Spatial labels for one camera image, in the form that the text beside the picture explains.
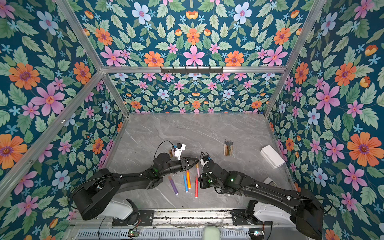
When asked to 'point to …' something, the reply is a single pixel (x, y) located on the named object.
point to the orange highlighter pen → (189, 179)
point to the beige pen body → (224, 149)
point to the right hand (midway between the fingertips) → (197, 179)
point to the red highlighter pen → (196, 187)
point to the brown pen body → (227, 150)
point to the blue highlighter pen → (185, 183)
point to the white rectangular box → (269, 153)
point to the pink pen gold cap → (197, 165)
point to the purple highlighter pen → (171, 181)
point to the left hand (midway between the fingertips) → (199, 160)
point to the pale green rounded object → (211, 232)
